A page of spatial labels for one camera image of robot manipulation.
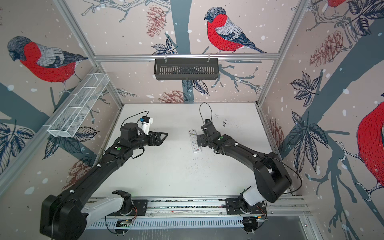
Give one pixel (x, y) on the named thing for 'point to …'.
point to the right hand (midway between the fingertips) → (206, 138)
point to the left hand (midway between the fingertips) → (161, 133)
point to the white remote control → (196, 148)
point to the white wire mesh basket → (67, 123)
